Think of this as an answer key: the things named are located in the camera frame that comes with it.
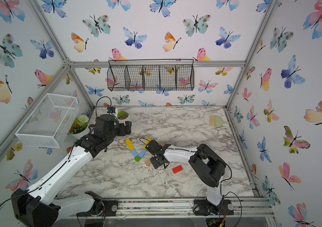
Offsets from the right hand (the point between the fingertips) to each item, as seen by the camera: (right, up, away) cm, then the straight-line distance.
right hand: (158, 159), depth 90 cm
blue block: (-16, +4, +3) cm, 17 cm away
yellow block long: (-20, +8, +8) cm, 23 cm away
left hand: (-17, +24, -13) cm, 33 cm away
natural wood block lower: (-6, -1, -1) cm, 6 cm away
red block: (+12, -5, -3) cm, 13 cm away
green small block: (-13, 0, +1) cm, 13 cm away
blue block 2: (-11, +3, +3) cm, 12 cm away
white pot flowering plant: (-51, +20, +3) cm, 55 cm away
